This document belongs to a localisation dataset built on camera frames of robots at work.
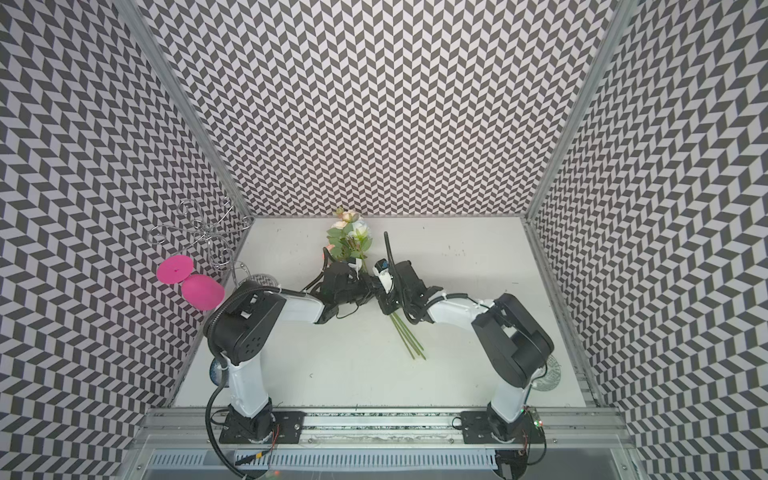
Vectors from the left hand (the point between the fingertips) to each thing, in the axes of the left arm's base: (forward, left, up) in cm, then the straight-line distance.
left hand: (388, 285), depth 93 cm
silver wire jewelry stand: (+20, +62, +5) cm, 65 cm away
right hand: (-5, +3, -1) cm, 5 cm away
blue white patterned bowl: (-26, +45, -1) cm, 52 cm away
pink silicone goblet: (-14, +43, +20) cm, 49 cm away
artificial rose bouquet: (+16, +13, +5) cm, 21 cm away
